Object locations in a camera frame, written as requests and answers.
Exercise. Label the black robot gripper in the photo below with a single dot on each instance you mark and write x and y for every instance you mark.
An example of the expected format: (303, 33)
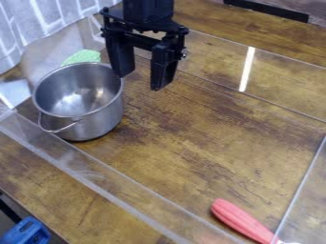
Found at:
(142, 24)

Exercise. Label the silver metal pot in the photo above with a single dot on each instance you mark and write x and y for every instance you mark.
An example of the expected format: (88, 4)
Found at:
(80, 100)

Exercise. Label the green sponge object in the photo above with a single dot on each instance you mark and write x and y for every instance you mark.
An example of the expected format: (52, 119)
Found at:
(84, 56)

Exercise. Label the red ridged plastic object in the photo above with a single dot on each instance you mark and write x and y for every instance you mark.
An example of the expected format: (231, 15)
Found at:
(241, 221)

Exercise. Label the blue plastic object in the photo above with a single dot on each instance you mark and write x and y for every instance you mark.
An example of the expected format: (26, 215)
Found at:
(28, 232)

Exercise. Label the black bar on table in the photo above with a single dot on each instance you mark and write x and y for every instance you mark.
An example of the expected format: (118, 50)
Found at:
(251, 5)

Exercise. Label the clear acrylic enclosure wall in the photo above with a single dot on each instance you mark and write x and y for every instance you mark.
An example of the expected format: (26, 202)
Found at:
(237, 132)

